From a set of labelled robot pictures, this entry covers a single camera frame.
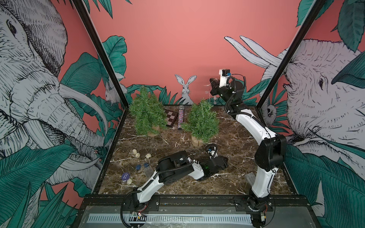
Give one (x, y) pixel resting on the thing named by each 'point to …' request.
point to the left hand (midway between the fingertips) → (231, 158)
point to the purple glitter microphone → (180, 117)
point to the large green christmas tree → (148, 113)
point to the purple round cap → (125, 176)
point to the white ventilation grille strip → (170, 219)
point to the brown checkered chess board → (171, 116)
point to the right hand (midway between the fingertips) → (209, 76)
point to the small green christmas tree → (203, 124)
